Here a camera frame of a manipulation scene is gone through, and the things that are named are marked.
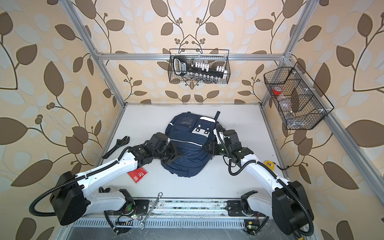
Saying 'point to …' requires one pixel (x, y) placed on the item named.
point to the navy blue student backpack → (189, 133)
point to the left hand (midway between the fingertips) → (185, 152)
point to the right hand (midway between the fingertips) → (207, 148)
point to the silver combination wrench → (159, 195)
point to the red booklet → (138, 174)
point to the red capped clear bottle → (277, 90)
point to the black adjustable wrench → (119, 142)
